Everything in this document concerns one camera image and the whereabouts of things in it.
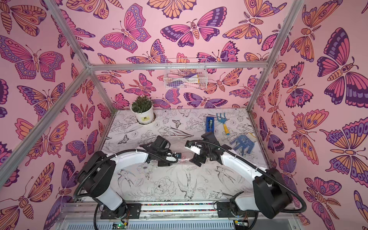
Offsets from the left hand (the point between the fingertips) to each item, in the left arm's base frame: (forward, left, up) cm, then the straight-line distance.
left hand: (172, 156), depth 92 cm
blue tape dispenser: (+23, -26, +4) cm, 35 cm away
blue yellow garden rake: (+32, -38, -2) cm, 50 cm away
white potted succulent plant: (+29, +21, +15) cm, 39 cm away
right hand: (0, -15, +8) cm, 17 cm away
